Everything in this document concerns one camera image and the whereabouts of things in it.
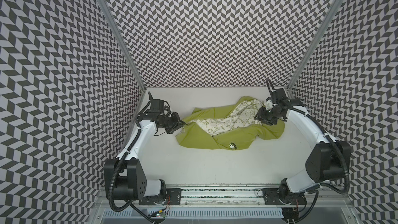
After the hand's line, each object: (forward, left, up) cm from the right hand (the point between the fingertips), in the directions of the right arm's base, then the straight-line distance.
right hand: (259, 117), depth 85 cm
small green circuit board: (-42, +50, -10) cm, 66 cm away
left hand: (-3, +41, +4) cm, 41 cm away
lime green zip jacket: (0, +15, -7) cm, 17 cm away
